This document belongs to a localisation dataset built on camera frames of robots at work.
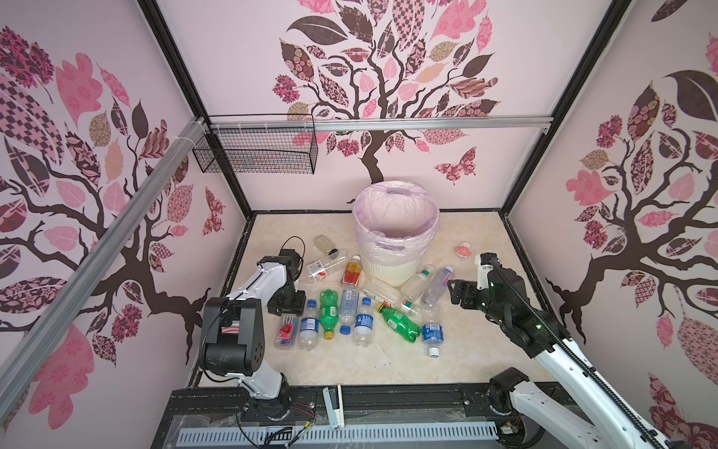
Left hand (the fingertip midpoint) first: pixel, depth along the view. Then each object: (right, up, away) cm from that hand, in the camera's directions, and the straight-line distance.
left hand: (288, 317), depth 86 cm
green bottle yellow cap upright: (+13, +2, -1) cm, 13 cm away
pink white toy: (+62, +21, +19) cm, 69 cm away
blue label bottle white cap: (+44, -4, -6) cm, 45 cm away
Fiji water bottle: (+1, -3, -4) cm, 6 cm away
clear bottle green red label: (+31, +6, +8) cm, 33 cm away
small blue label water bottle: (+24, -1, -3) cm, 24 cm away
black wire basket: (-11, +58, +8) cm, 60 cm away
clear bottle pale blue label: (+19, +6, +3) cm, 21 cm away
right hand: (+51, +13, -11) cm, 54 cm away
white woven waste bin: (+34, +13, +4) cm, 36 cm away
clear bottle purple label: (+49, +9, +7) cm, 50 cm away
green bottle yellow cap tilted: (+38, -4, -1) cm, 39 cm away
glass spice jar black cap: (+9, +22, +20) cm, 31 cm away
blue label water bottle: (+7, -2, -3) cm, 8 cm away
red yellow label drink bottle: (+20, +14, +9) cm, 26 cm away
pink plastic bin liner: (+36, +31, +14) cm, 49 cm away
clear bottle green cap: (+42, +8, +9) cm, 43 cm away
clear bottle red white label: (+8, +14, +9) cm, 19 cm away
